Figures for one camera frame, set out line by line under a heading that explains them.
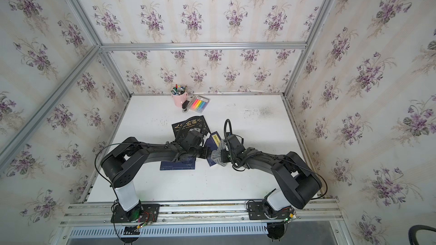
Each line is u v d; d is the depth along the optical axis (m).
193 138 0.73
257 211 0.73
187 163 0.88
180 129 1.01
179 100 1.10
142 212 0.71
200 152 0.80
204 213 0.75
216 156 0.90
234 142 0.72
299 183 0.44
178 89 1.09
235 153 0.70
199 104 1.14
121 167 0.48
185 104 1.10
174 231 0.76
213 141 0.96
